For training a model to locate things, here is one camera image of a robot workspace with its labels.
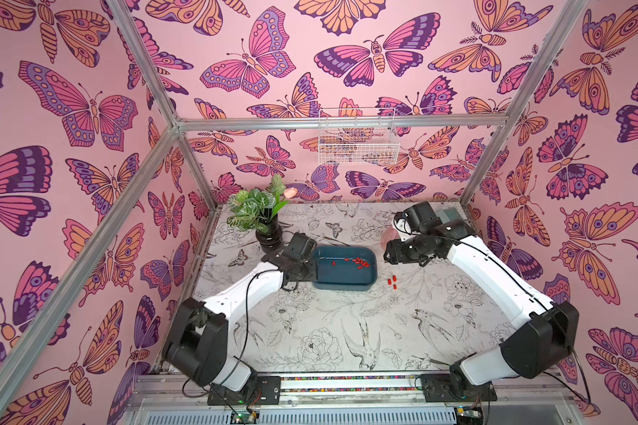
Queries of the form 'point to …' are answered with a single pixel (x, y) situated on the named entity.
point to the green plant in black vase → (256, 210)
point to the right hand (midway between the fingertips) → (387, 256)
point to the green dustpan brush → (447, 215)
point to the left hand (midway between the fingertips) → (313, 268)
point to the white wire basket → (354, 136)
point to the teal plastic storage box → (341, 268)
